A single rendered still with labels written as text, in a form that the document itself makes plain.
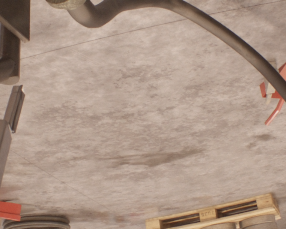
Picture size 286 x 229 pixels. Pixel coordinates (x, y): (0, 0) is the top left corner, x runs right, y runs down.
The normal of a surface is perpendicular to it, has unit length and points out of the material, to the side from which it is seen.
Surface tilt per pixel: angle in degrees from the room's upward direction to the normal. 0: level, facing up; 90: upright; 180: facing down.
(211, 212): 90
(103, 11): 102
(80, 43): 0
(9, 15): 90
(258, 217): 90
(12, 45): 91
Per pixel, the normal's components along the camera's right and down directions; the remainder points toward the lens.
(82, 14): 0.33, 0.80
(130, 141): 0.12, 0.91
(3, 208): -0.22, -0.35
